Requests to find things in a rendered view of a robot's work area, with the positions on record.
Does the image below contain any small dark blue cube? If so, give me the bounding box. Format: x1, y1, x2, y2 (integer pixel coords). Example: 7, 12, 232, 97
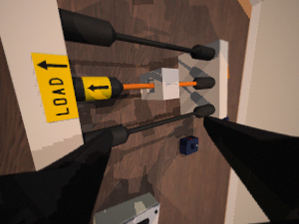
179, 135, 198, 155

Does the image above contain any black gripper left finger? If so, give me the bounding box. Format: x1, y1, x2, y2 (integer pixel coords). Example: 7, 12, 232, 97
0, 129, 114, 224

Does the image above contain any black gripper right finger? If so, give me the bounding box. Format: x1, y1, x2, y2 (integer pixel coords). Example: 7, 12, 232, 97
203, 115, 299, 222

